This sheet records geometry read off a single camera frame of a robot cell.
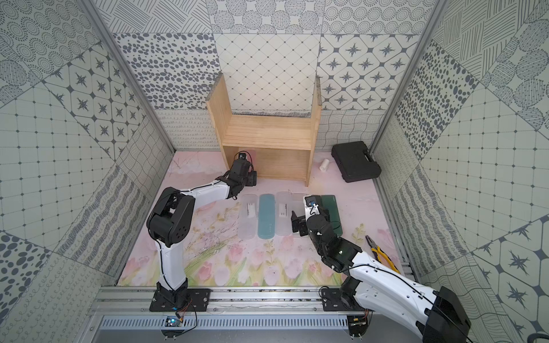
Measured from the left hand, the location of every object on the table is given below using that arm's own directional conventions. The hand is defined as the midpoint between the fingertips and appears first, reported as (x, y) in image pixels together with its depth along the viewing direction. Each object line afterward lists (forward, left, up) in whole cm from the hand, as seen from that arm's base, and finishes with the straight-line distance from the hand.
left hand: (247, 170), depth 101 cm
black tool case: (+13, -56, -7) cm, 58 cm away
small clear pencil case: (-19, -2, -10) cm, 22 cm away
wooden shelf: (-2, -16, +18) cm, 24 cm away
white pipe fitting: (+8, -38, -4) cm, 39 cm away
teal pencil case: (-24, -10, -11) cm, 28 cm away
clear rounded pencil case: (-18, -18, -9) cm, 27 cm away
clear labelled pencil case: (-13, -25, -9) cm, 30 cm away
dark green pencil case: (-12, -40, -8) cm, 42 cm away
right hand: (-24, -27, +5) cm, 37 cm away
